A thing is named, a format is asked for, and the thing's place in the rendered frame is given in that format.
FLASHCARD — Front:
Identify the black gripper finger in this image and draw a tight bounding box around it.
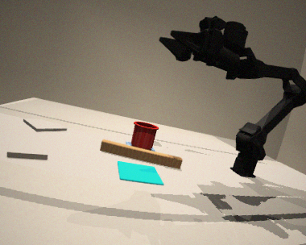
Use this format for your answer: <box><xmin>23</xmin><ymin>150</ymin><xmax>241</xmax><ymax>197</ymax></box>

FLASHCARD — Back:
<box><xmin>171</xmin><ymin>28</ymin><xmax>209</xmax><ymax>56</ymax></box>
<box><xmin>159</xmin><ymin>37</ymin><xmax>184</xmax><ymax>59</ymax></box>

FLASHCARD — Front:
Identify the tan wooden flat bar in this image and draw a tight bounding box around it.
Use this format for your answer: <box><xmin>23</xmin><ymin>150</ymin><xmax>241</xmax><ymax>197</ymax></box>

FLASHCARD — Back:
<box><xmin>100</xmin><ymin>139</ymin><xmax>182</xmax><ymax>169</ymax></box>

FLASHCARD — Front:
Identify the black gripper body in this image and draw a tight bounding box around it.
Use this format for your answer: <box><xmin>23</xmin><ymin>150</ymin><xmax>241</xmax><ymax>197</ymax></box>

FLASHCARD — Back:
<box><xmin>176</xmin><ymin>27</ymin><xmax>226</xmax><ymax>67</ymax></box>

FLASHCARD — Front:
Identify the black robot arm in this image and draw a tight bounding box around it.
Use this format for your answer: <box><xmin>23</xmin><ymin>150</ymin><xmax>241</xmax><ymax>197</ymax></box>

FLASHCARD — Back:
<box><xmin>199</xmin><ymin>16</ymin><xmax>306</xmax><ymax>178</ymax></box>

